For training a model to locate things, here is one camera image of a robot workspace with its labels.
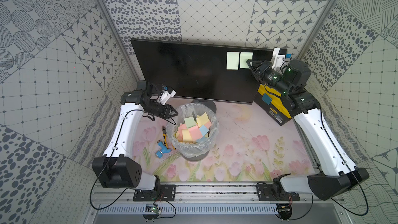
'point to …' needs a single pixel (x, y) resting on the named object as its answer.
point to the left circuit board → (152, 211)
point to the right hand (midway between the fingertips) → (246, 64)
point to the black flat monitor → (196, 71)
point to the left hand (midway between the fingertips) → (171, 110)
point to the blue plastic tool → (164, 149)
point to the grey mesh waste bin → (196, 158)
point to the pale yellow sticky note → (202, 120)
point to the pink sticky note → (195, 132)
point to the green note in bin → (189, 122)
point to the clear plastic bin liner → (196, 150)
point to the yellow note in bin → (186, 136)
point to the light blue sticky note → (203, 129)
